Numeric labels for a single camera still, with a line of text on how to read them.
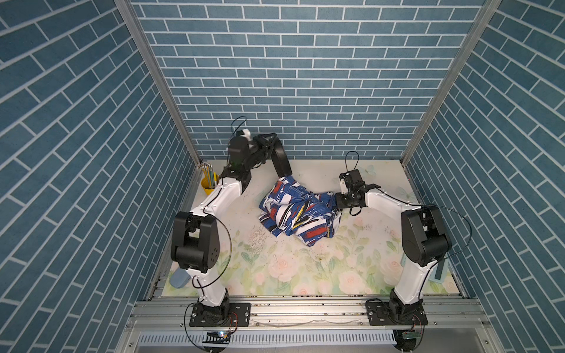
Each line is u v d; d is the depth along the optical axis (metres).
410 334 0.71
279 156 0.84
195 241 0.48
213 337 0.72
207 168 0.96
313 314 0.75
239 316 0.73
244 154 0.66
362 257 0.88
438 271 0.81
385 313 0.73
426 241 0.50
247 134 0.80
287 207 0.89
